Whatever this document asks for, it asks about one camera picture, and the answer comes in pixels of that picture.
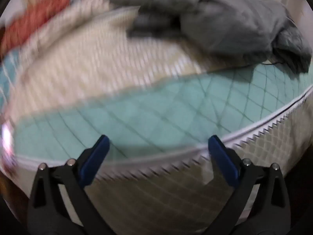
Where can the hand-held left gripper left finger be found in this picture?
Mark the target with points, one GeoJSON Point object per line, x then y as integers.
{"type": "Point", "coordinates": [94, 161]}

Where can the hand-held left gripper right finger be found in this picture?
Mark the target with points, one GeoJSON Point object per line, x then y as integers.
{"type": "Point", "coordinates": [223, 162]}

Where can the grey puffer jacket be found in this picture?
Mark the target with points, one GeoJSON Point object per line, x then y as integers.
{"type": "Point", "coordinates": [220, 22]}

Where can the patchwork patterned bed cover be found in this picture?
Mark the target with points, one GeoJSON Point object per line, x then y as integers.
{"type": "Point", "coordinates": [151, 107]}

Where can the red floral quilt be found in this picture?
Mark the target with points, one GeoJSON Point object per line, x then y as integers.
{"type": "Point", "coordinates": [31, 19]}

